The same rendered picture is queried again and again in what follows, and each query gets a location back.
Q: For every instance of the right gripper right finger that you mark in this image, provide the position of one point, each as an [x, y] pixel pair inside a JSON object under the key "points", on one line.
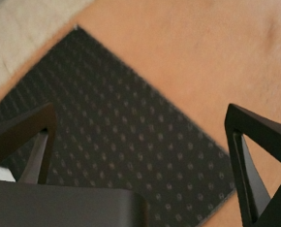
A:
{"points": [[256, 207]]}

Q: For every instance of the black perforated breadboard plate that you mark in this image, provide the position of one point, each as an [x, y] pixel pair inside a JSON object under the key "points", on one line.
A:
{"points": [[117, 129]]}

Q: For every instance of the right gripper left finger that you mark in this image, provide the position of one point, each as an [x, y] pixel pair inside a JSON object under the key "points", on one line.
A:
{"points": [[17, 131]]}

